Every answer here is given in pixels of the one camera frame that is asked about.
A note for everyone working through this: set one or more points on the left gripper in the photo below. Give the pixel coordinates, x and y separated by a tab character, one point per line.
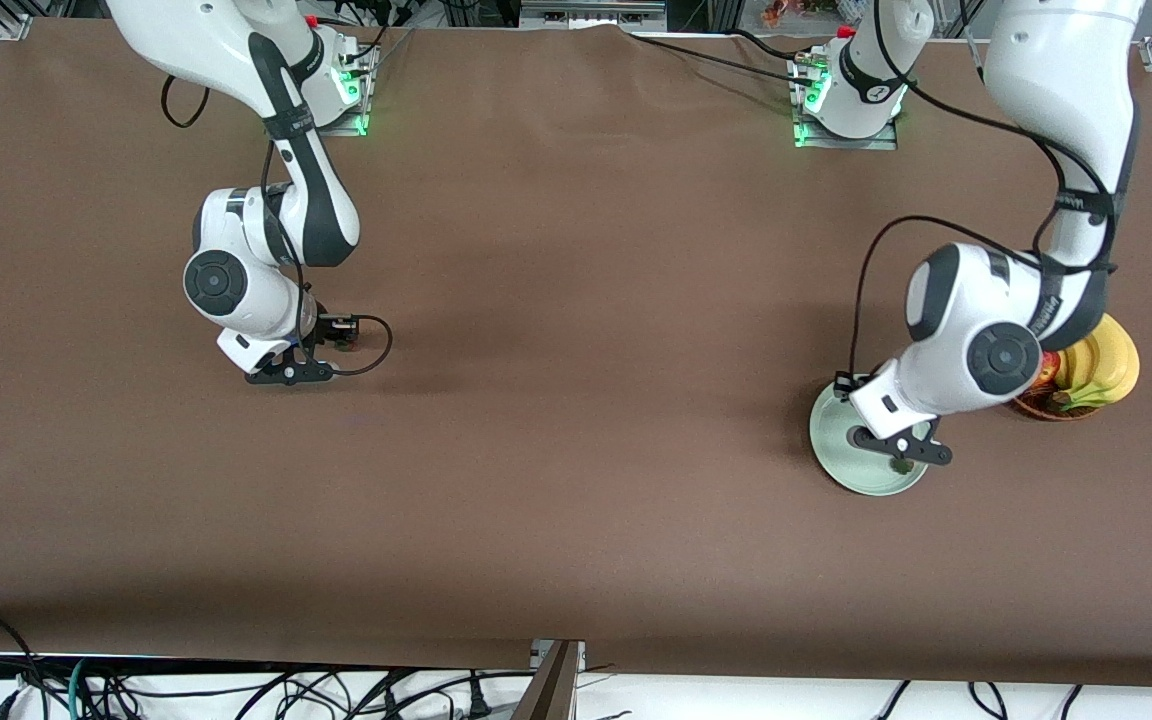
845	382

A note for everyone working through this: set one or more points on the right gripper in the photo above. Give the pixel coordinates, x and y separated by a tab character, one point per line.
328	332

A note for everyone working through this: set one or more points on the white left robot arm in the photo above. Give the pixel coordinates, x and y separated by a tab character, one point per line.
1066	70

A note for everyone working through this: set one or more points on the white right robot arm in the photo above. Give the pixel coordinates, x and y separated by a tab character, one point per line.
196	40

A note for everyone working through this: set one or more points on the light green round plate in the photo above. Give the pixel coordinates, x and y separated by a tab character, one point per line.
836	460

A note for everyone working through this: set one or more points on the brown wicker basket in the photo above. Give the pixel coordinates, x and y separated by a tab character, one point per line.
1036	408

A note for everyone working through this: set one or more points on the red apple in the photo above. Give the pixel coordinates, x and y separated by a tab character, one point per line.
1048	372

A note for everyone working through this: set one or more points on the brown table cover sheet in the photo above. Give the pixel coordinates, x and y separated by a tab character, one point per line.
576	250

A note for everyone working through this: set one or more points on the yellow banana bunch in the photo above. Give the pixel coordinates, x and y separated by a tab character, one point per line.
1116	365

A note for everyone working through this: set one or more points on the orange object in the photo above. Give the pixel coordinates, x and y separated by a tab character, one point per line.
781	12

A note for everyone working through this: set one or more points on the grey metal box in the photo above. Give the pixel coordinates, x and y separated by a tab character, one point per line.
591	15

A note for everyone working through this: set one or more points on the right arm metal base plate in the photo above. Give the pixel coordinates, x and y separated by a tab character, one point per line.
346	128

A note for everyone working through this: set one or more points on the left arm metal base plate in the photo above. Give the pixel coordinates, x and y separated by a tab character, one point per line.
876	144

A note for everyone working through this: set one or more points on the aluminium frame post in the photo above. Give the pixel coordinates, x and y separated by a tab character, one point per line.
556	690

